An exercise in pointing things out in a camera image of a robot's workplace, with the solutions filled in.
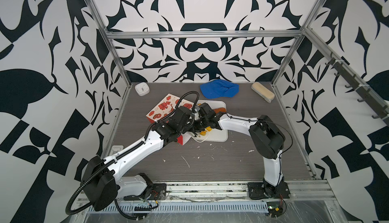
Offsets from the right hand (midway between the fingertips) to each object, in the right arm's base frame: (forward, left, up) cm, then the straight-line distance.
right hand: (185, 128), depth 87 cm
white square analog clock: (+35, +33, -3) cm, 48 cm away
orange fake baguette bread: (+17, -23, -6) cm, 29 cm away
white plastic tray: (0, -17, -8) cm, 19 cm away
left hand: (+2, 0, +12) cm, 13 cm away
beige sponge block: (+32, -55, -6) cm, 64 cm away
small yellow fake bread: (0, -13, 0) cm, 13 cm away
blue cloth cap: (+34, -23, -4) cm, 42 cm away
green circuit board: (-37, -42, -10) cm, 57 cm away
